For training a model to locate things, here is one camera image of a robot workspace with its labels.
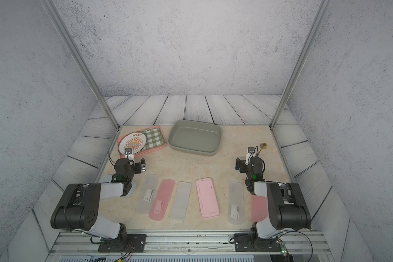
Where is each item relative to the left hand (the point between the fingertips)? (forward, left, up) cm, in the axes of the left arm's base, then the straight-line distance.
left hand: (136, 158), depth 94 cm
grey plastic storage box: (+22, -33, -8) cm, 41 cm away
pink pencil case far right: (-27, -65, -7) cm, 71 cm away
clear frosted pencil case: (-22, -26, -7) cm, 35 cm away
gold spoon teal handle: (+12, -77, -6) cm, 78 cm away
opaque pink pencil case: (-22, -40, -7) cm, 46 cm away
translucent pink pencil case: (-22, -16, -7) cm, 28 cm away
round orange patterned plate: (+19, +7, -6) cm, 21 cm away
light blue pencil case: (-27, -2, +17) cm, 32 cm away
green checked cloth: (+21, -5, -6) cm, 22 cm away
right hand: (-1, -63, +1) cm, 63 cm away
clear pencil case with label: (-18, -8, -7) cm, 21 cm away
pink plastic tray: (+10, -3, -6) cm, 12 cm away
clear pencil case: (-27, -54, -7) cm, 60 cm away
